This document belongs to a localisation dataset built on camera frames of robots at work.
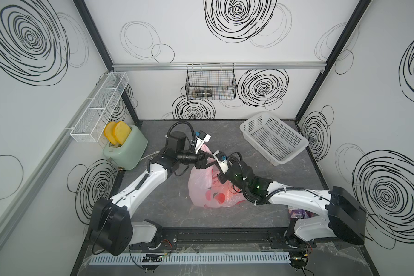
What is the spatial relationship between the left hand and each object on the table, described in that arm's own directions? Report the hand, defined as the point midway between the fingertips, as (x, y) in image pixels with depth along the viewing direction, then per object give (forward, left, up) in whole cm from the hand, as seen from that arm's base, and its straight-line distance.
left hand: (216, 159), depth 72 cm
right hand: (+2, -1, -4) cm, 5 cm away
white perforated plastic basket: (+30, -40, -23) cm, 55 cm away
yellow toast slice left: (+17, +55, -4) cm, 58 cm away
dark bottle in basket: (+35, +7, +8) cm, 37 cm away
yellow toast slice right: (+19, +49, -6) cm, 53 cm away
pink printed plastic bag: (-9, +3, -10) cm, 14 cm away
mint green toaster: (+8, +45, -11) cm, 47 cm away
